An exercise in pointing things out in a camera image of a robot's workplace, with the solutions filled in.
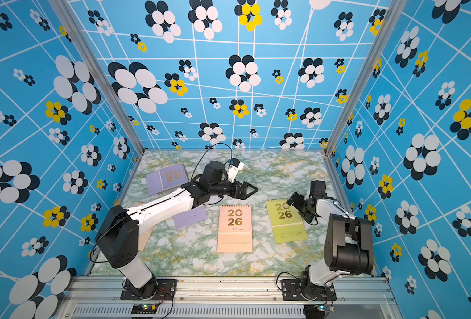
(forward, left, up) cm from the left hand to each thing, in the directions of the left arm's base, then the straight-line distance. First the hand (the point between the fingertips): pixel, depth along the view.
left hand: (254, 186), depth 79 cm
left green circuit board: (-38, +41, -24) cm, 61 cm away
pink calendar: (-10, +8, -19) cm, 23 cm away
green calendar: (-6, -15, -21) cm, 27 cm away
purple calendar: (+18, +45, -19) cm, 53 cm away
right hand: (+2, -21, -19) cm, 28 cm away
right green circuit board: (-38, -25, -18) cm, 49 cm away
